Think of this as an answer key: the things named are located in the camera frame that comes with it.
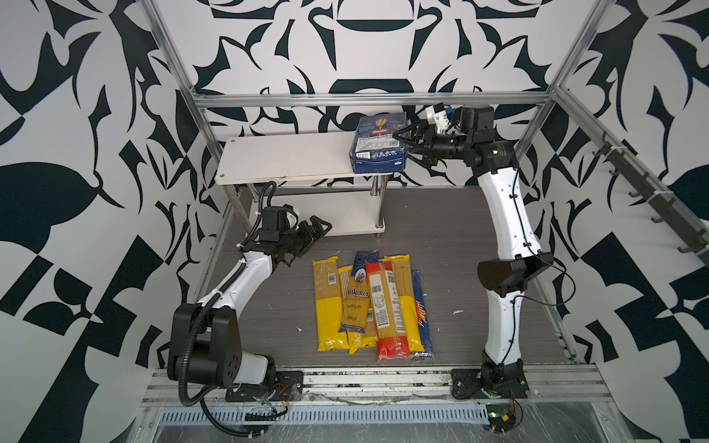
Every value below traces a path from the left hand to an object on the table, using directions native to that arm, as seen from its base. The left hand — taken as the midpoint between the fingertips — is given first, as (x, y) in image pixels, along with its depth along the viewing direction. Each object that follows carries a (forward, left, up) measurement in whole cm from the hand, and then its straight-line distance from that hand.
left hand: (321, 227), depth 86 cm
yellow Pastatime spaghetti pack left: (-29, -10, -15) cm, 34 cm away
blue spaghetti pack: (-33, -29, -15) cm, 47 cm away
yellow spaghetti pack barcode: (-26, -2, -15) cm, 30 cm away
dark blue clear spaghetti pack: (-4, -12, -13) cm, 18 cm away
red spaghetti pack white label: (-31, -19, -10) cm, 37 cm away
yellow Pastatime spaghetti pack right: (-7, -26, -12) cm, 29 cm away
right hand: (+7, -21, +27) cm, 34 cm away
